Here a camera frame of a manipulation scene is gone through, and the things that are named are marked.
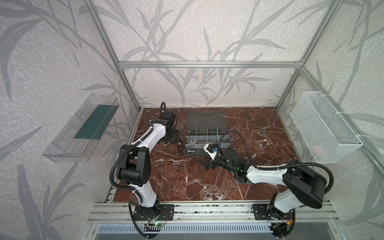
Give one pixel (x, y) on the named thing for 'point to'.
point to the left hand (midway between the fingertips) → (171, 133)
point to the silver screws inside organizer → (191, 141)
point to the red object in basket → (318, 149)
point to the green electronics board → (155, 227)
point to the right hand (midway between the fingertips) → (202, 147)
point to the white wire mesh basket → (328, 138)
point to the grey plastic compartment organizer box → (203, 128)
